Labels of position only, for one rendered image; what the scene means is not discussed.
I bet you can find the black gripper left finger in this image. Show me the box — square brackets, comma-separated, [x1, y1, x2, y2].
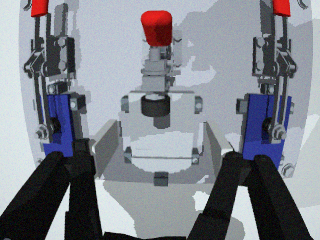
[0, 119, 119, 240]

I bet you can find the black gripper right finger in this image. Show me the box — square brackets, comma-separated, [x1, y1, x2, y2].
[187, 120, 314, 240]

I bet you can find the grey fixture plate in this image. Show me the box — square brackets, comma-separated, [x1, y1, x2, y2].
[19, 0, 313, 184]

